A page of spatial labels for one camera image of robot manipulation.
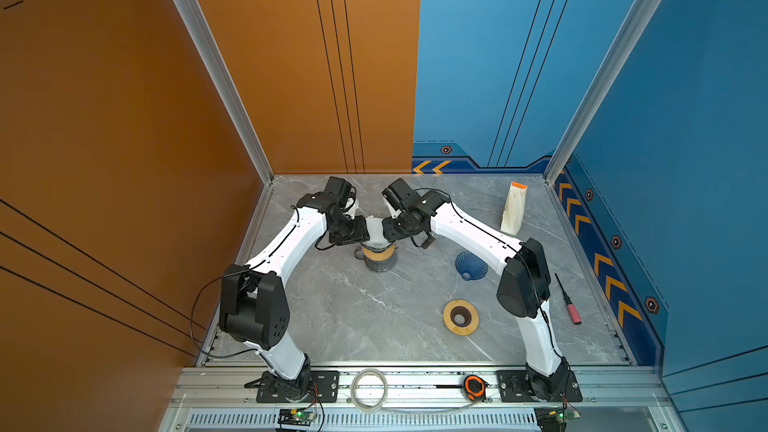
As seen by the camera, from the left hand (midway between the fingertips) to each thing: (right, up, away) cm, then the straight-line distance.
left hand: (364, 234), depth 87 cm
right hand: (+7, +1, +1) cm, 8 cm away
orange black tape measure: (+28, -35, -16) cm, 48 cm away
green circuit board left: (-15, -42, -16) cm, 47 cm away
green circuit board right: (+47, -42, -17) cm, 65 cm away
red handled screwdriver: (+61, -22, -2) cm, 64 cm away
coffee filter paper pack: (+50, +7, +15) cm, 53 cm away
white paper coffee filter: (+4, -1, -1) cm, 4 cm away
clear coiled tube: (-1, -36, -14) cm, 39 cm away
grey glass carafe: (+4, -10, +3) cm, 11 cm away
